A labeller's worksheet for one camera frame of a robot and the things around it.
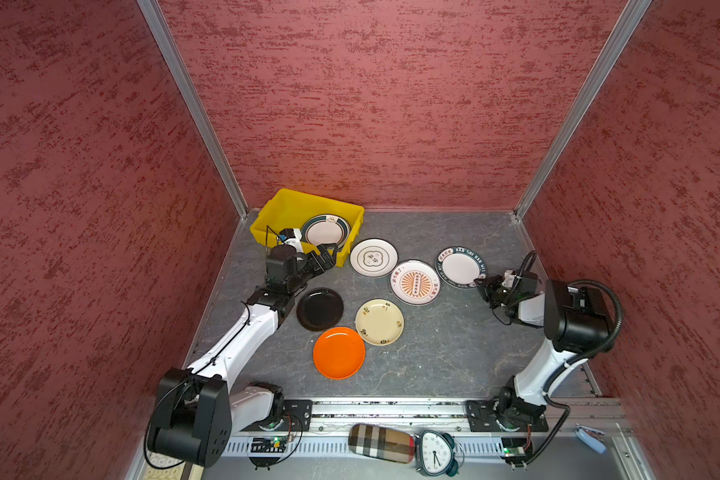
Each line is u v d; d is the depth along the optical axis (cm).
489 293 90
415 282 100
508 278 93
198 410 40
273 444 71
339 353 84
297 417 76
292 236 74
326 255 73
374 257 107
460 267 103
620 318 46
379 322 92
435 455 66
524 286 79
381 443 68
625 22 72
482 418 74
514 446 71
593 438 70
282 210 120
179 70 81
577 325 52
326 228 114
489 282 97
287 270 62
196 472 66
